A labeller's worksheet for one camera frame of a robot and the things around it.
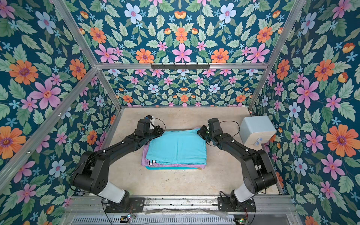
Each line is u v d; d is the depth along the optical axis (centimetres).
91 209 74
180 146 82
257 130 88
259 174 45
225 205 73
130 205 73
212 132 69
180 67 93
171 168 77
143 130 70
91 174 45
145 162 78
